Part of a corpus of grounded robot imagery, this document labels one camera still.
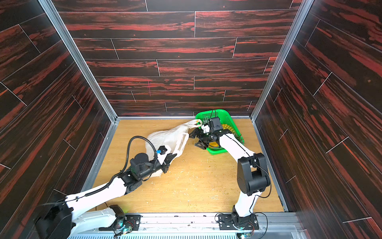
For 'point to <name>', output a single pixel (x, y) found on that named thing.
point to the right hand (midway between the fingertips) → (193, 138)
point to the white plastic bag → (176, 138)
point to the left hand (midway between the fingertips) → (176, 154)
